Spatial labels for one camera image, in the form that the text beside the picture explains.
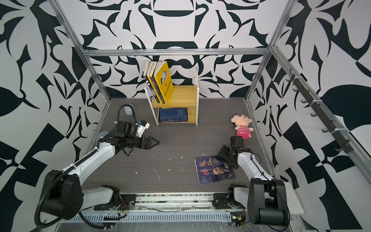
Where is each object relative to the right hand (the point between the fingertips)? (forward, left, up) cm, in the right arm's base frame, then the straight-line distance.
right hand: (226, 155), depth 88 cm
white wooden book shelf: (+31, +24, +19) cm, 44 cm away
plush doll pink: (+20, -13, +5) cm, 25 cm away
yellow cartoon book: (+35, +33, +25) cm, 55 cm away
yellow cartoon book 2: (+30, +37, +35) cm, 59 cm away
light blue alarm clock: (+26, +60, +12) cm, 66 cm away
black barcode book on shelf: (+26, +43, +35) cm, 61 cm away
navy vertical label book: (+26, +32, +8) cm, 42 cm away
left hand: (+4, +41, +12) cm, 43 cm away
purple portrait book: (-8, +8, 0) cm, 12 cm away
